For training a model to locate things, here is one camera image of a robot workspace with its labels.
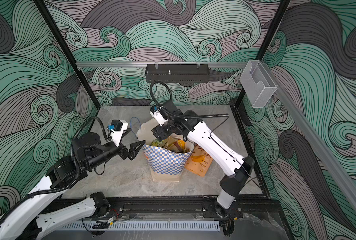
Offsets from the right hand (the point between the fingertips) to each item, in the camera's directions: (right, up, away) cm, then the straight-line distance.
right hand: (161, 129), depth 71 cm
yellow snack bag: (+11, -11, +19) cm, 24 cm away
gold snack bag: (+4, -9, +8) cm, 13 cm away
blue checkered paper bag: (+2, -18, 0) cm, 18 cm away
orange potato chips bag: (+21, -19, +13) cm, 31 cm away
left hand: (-9, -1, -11) cm, 14 cm away
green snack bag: (-5, -10, +18) cm, 21 cm away
